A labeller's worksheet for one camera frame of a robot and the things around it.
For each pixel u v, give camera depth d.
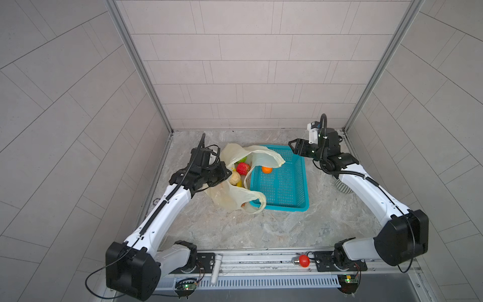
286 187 0.93
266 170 0.95
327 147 0.60
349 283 0.68
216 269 0.68
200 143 0.55
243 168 0.93
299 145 0.71
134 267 0.36
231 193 0.71
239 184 0.88
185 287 0.64
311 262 0.72
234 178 0.87
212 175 0.65
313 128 0.71
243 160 0.99
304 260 0.70
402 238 0.39
